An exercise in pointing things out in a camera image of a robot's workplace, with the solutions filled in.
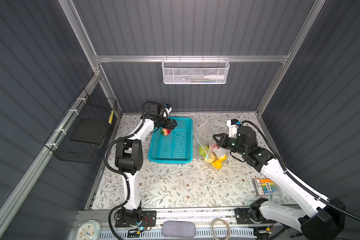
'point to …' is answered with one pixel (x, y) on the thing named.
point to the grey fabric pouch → (178, 229)
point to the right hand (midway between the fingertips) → (214, 137)
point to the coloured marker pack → (264, 186)
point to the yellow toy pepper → (217, 163)
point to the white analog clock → (90, 230)
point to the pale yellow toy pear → (210, 160)
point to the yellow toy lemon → (224, 157)
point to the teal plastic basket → (177, 147)
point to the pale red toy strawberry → (165, 131)
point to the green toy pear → (203, 151)
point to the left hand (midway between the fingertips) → (169, 122)
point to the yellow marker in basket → (111, 117)
